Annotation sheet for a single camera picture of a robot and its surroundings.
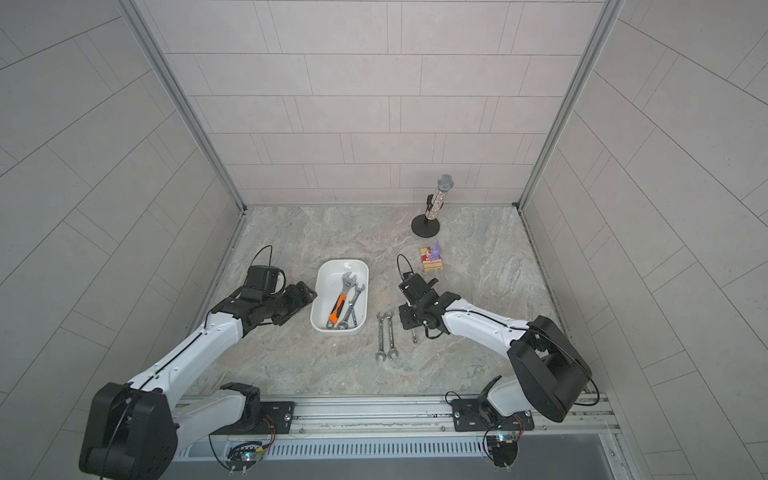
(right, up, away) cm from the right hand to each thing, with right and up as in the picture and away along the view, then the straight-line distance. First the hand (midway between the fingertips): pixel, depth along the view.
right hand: (406, 314), depth 87 cm
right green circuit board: (+22, -25, -19) cm, 39 cm away
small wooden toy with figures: (+9, +16, +11) cm, 21 cm away
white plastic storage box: (-25, +8, +7) cm, 27 cm away
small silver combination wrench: (+2, -5, -4) cm, 7 cm away
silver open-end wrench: (-4, -8, -5) cm, 10 cm away
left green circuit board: (-37, -25, -22) cm, 49 cm away
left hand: (-26, +6, -2) cm, 27 cm away
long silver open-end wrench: (-7, -9, -6) cm, 13 cm away
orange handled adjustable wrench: (-19, +8, +7) cm, 22 cm away
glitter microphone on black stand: (+8, +27, +24) cm, 37 cm away
